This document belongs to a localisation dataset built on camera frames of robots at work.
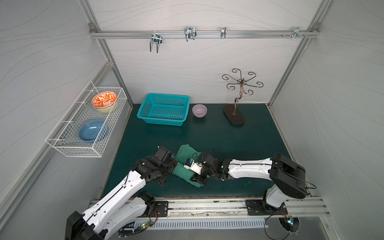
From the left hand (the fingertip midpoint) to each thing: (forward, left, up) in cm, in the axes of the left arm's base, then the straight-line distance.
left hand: (175, 169), depth 77 cm
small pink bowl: (+49, -12, -7) cm, 51 cm away
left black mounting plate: (-16, +6, -9) cm, 20 cm away
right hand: (-1, -8, -6) cm, 10 cm away
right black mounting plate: (-14, -42, -12) cm, 46 cm away
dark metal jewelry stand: (+47, -38, -6) cm, 61 cm away
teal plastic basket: (+53, +14, -10) cm, 55 cm away
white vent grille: (-22, -17, -10) cm, 30 cm away
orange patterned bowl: (+25, +37, +26) cm, 51 cm away
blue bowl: (+8, +37, +23) cm, 44 cm away
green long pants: (+13, -3, -5) cm, 14 cm away
